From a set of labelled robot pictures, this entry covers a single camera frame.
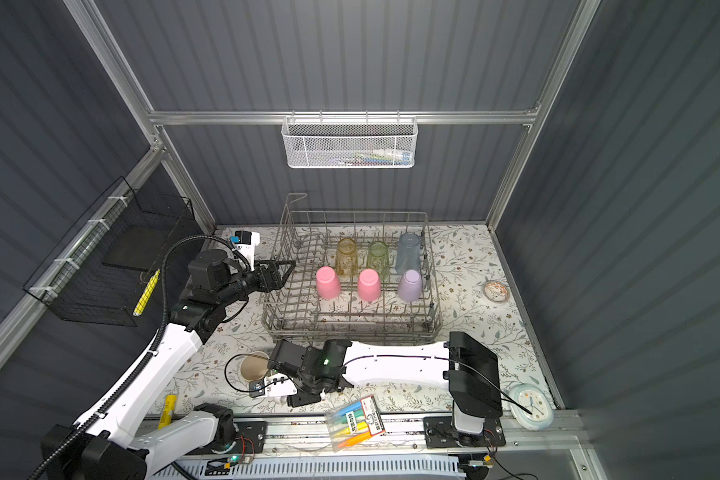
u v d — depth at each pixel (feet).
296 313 3.06
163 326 1.65
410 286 2.87
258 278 2.15
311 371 1.75
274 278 2.16
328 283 2.91
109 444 1.24
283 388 1.98
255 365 2.78
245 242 2.11
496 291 3.34
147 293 2.27
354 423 2.42
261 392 1.93
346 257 3.08
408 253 3.13
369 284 2.90
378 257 3.09
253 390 1.89
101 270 2.36
